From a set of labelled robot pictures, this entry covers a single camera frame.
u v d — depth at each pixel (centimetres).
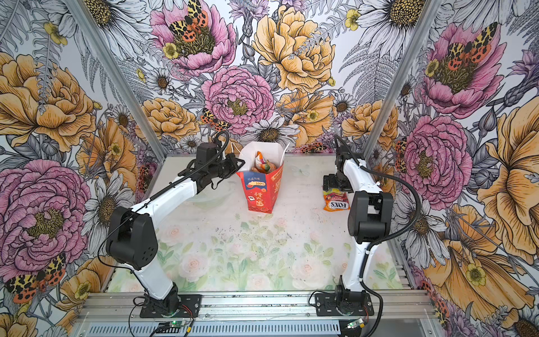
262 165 94
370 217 54
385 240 51
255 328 65
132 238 47
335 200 99
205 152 68
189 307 73
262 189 85
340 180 82
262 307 76
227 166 78
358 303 68
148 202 52
